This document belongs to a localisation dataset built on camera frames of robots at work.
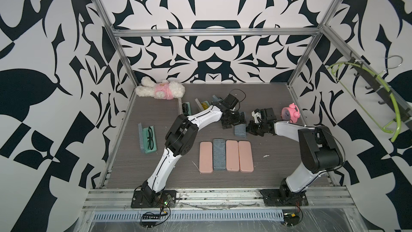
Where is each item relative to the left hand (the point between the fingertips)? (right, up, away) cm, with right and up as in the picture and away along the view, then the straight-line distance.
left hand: (240, 121), depth 94 cm
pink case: (-6, -17, -9) cm, 20 cm away
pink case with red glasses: (-20, -17, -11) cm, 29 cm away
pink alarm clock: (+29, +5, -2) cm, 29 cm away
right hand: (+3, -3, +2) cm, 5 cm away
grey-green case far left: (-54, -10, -2) cm, 55 cm away
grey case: (-13, +12, +7) cm, 19 cm away
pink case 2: (+1, -18, -9) cm, 20 cm away
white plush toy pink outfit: (-47, +19, +11) cm, 52 cm away
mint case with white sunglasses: (-13, -16, -9) cm, 23 cm away
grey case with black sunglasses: (-33, +7, +11) cm, 35 cm away
